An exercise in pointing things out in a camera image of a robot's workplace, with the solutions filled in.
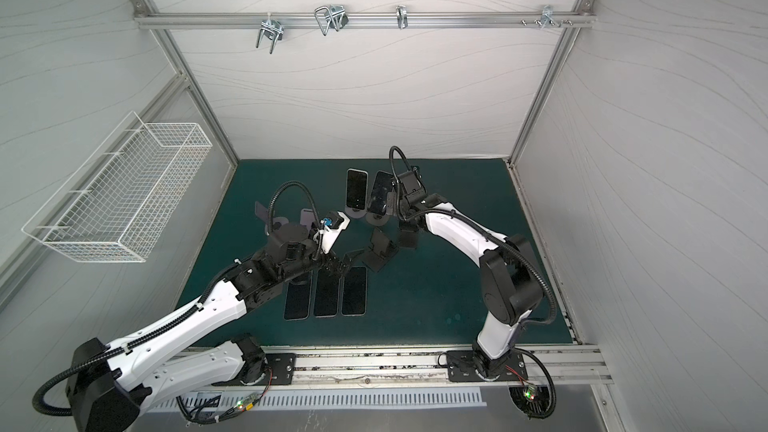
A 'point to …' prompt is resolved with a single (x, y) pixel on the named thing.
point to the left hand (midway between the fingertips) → (354, 233)
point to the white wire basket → (107, 216)
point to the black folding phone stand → (381, 252)
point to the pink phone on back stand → (380, 192)
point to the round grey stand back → (376, 219)
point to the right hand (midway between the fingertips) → (412, 193)
